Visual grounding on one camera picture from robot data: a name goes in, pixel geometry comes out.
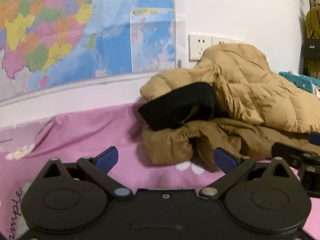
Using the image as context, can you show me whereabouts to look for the teal plastic basket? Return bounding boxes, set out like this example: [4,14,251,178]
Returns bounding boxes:
[278,71,320,94]

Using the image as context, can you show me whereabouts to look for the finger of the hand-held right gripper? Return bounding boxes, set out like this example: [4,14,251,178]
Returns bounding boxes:
[271,142,320,172]
[308,133,320,146]

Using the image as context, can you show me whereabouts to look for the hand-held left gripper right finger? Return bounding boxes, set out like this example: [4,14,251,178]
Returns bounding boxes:
[199,147,300,200]

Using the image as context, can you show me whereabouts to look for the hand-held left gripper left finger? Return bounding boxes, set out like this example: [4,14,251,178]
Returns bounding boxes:
[37,146,133,200]

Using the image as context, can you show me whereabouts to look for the black handbag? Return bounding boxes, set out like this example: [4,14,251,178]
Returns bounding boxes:
[302,31,320,61]

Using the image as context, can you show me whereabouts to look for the tan puffer jacket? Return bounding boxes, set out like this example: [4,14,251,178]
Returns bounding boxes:
[137,43,320,173]

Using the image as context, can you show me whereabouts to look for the pink floral bed sheet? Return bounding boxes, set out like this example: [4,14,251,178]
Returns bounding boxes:
[0,102,320,240]

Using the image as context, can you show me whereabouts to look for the colourful wall map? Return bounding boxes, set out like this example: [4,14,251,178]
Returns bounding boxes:
[0,0,175,103]

